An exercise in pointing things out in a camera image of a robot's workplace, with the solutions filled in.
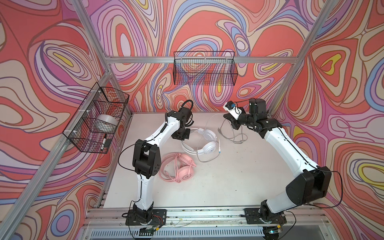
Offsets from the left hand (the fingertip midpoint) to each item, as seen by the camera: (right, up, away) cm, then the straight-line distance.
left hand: (185, 137), depth 91 cm
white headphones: (+15, -3, -9) cm, 18 cm away
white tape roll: (-37, +8, -21) cm, 44 cm away
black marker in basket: (-39, -2, -20) cm, 44 cm away
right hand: (+23, +12, -12) cm, 29 cm away
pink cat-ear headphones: (-4, -16, -9) cm, 19 cm away
